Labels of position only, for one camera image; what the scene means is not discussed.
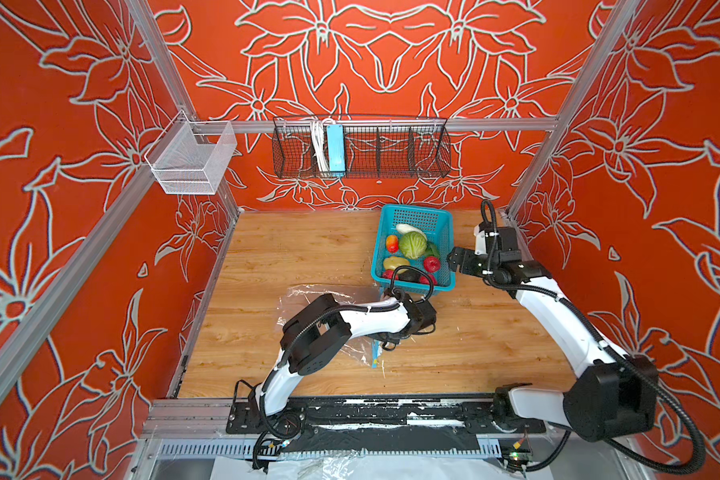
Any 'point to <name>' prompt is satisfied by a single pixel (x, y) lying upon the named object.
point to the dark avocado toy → (410, 275)
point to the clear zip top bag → (365, 347)
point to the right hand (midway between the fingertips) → (458, 256)
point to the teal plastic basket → (435, 223)
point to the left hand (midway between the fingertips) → (379, 331)
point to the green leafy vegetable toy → (431, 250)
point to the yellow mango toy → (392, 262)
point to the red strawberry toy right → (425, 280)
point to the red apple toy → (431, 264)
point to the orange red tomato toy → (392, 243)
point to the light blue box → (336, 150)
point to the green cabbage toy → (412, 244)
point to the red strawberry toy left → (389, 273)
